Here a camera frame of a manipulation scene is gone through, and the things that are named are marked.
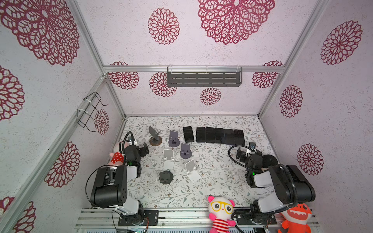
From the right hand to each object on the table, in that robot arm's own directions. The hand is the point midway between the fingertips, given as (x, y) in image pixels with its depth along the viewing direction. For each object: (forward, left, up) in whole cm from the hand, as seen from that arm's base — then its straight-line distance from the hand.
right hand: (249, 146), depth 91 cm
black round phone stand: (-20, +51, -4) cm, 54 cm away
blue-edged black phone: (+14, +8, -8) cm, 18 cm away
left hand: (-1, +71, -1) cm, 71 cm away
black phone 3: (+16, +22, -9) cm, 29 cm away
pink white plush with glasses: (-36, +21, -1) cm, 42 cm away
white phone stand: (-15, +35, -8) cm, 39 cm away
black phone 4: (+14, +1, -9) cm, 17 cm away
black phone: (+18, +39, -7) cm, 44 cm away
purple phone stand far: (+6, +48, -4) cm, 49 cm away
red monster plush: (-38, -14, -3) cm, 41 cm away
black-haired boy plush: (-9, -10, -1) cm, 13 cm away
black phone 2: (+17, +29, -11) cm, 36 cm away
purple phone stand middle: (-3, +40, -4) cm, 41 cm away
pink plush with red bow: (-9, +82, -1) cm, 82 cm away
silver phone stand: (-8, +50, -5) cm, 51 cm away
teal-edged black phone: (+17, +15, -10) cm, 25 cm away
